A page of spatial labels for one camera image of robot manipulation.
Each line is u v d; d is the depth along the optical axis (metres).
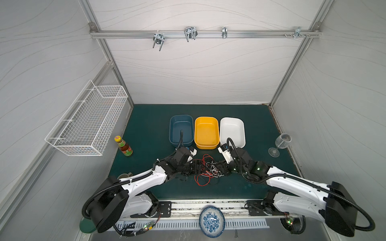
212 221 0.70
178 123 1.06
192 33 0.76
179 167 0.64
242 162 0.60
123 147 0.84
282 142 0.84
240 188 0.81
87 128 0.68
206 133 1.01
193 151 0.78
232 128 1.05
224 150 0.71
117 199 0.41
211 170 0.84
